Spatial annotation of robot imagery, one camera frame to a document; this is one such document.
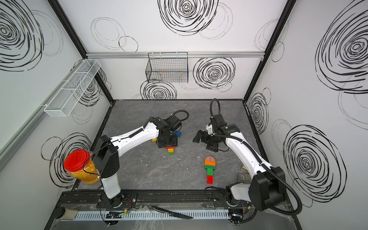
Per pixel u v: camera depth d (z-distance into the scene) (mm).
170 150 858
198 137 723
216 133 580
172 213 697
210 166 826
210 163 841
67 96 755
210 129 769
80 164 671
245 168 818
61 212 630
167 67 1236
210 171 804
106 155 458
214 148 723
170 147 821
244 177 773
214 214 706
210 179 792
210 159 849
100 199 724
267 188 399
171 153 892
